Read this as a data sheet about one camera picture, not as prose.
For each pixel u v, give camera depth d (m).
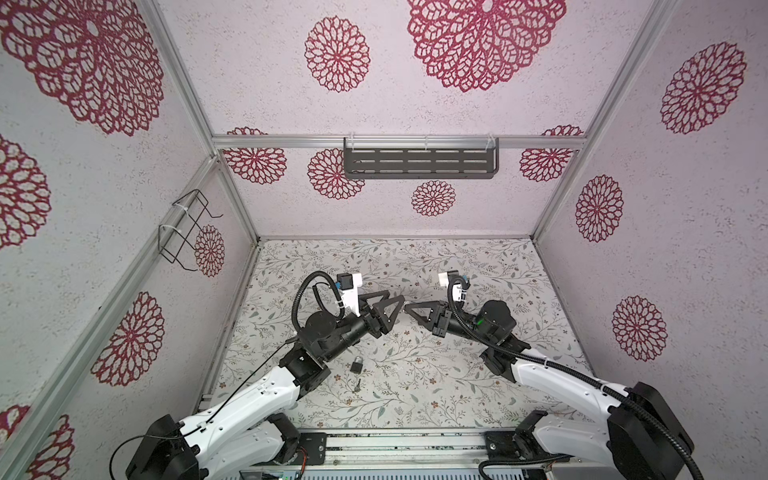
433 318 0.66
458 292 0.66
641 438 0.41
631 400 0.44
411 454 0.73
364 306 0.63
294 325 0.52
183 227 0.80
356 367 0.87
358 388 0.84
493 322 0.57
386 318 0.61
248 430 0.59
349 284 0.60
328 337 0.53
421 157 0.92
